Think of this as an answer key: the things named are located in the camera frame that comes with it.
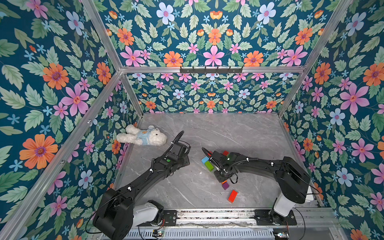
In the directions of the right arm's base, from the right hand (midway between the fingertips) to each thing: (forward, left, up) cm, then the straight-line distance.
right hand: (221, 174), depth 86 cm
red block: (+15, -3, -1) cm, 15 cm away
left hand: (+6, +19, +7) cm, 22 cm away
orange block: (-5, -1, +2) cm, 5 cm away
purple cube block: (-6, -2, -2) cm, 7 cm away
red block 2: (-12, -5, -1) cm, 13 cm away
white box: (-12, -45, +1) cm, 46 cm away
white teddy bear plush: (+21, +45, +8) cm, 50 cm away
